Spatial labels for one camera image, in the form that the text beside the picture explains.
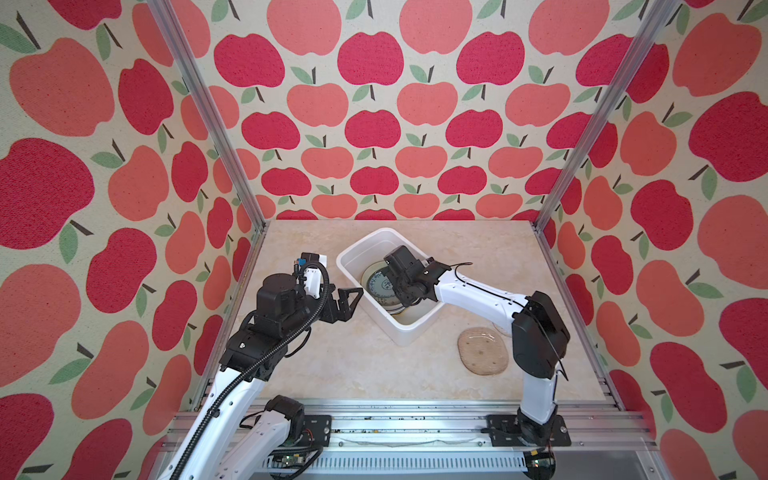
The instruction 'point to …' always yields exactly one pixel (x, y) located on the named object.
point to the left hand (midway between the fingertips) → (353, 291)
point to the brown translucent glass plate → (483, 351)
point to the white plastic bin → (399, 329)
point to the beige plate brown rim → (387, 303)
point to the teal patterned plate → (381, 285)
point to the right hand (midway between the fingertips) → (392, 277)
